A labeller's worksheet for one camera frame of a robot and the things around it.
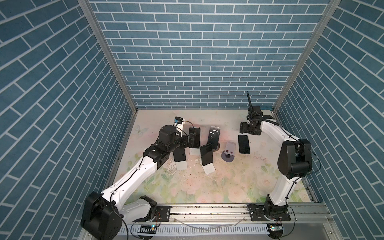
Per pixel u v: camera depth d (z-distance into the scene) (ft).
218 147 3.08
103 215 1.25
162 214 2.43
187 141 2.31
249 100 2.76
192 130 2.97
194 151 3.13
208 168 2.90
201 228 2.32
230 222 2.37
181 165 2.96
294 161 1.65
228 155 2.99
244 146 3.21
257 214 2.41
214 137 3.06
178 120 2.19
